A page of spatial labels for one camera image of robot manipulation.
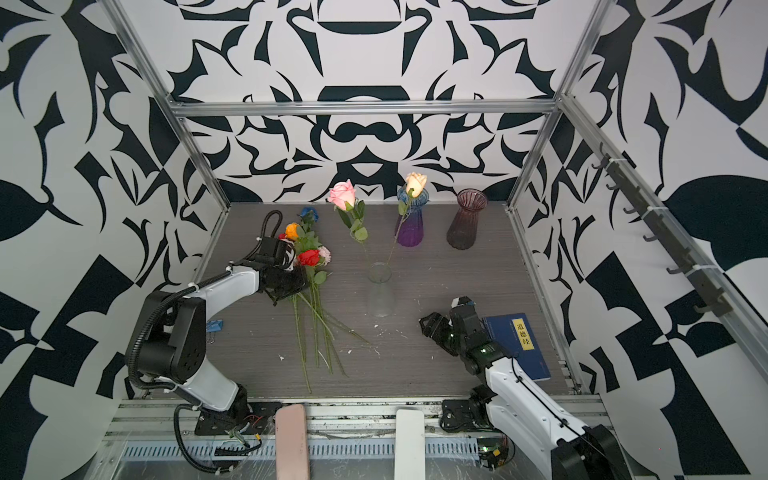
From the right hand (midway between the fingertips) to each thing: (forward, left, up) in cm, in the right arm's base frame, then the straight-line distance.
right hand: (428, 324), depth 85 cm
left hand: (+14, +35, +2) cm, 38 cm away
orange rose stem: (+31, +44, +4) cm, 54 cm away
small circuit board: (-29, -13, -6) cm, 32 cm away
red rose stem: (+20, +35, +5) cm, 41 cm away
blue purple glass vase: (+33, +3, +2) cm, 33 cm away
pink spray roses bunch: (+8, +36, -1) cm, 37 cm away
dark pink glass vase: (+34, -15, -1) cm, 38 cm away
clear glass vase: (+9, +13, +4) cm, 16 cm away
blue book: (-2, -25, -4) cm, 25 cm away
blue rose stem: (+40, +39, +3) cm, 56 cm away
